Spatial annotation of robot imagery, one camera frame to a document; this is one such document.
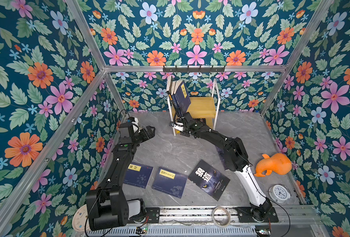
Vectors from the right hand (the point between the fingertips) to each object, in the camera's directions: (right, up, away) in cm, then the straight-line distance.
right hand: (184, 123), depth 101 cm
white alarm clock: (+51, -38, -24) cm, 67 cm away
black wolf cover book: (+14, -33, -17) cm, 39 cm away
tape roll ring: (+23, -47, -26) cm, 59 cm away
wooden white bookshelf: (+14, +11, 0) cm, 18 cm away
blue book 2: (-27, -31, -15) cm, 44 cm away
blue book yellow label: (-1, +14, -15) cm, 20 cm away
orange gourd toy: (+55, -24, -17) cm, 62 cm away
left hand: (-19, -2, -19) cm, 27 cm away
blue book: (-9, -35, -15) cm, 39 cm away
